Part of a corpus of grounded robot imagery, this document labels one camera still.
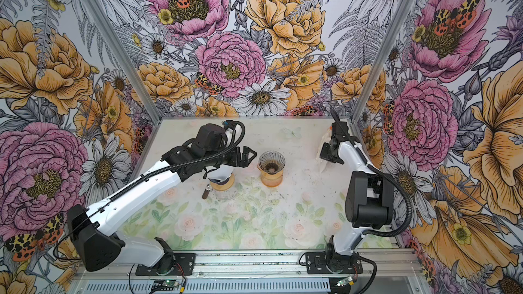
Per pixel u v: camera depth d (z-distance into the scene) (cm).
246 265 76
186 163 48
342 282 72
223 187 81
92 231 39
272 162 90
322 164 98
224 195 91
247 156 65
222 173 78
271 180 90
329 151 79
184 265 73
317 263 74
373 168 50
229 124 66
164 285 71
